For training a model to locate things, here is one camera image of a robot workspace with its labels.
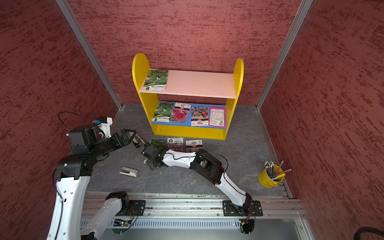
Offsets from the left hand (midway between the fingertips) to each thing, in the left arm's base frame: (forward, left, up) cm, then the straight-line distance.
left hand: (129, 138), depth 67 cm
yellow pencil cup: (-12, -68, -20) cm, 72 cm away
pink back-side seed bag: (+26, -44, -15) cm, 53 cm away
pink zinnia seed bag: (+13, -29, -29) cm, 43 cm away
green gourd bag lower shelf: (+30, -9, -15) cm, 34 cm away
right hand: (+1, -6, -30) cm, 31 cm away
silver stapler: (-6, +8, -27) cm, 29 cm away
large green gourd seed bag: (+13, -6, -29) cm, 32 cm away
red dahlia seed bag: (+31, -20, -15) cm, 39 cm away
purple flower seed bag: (+14, -17, -29) cm, 36 cm away
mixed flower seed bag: (+26, -33, -14) cm, 45 cm away
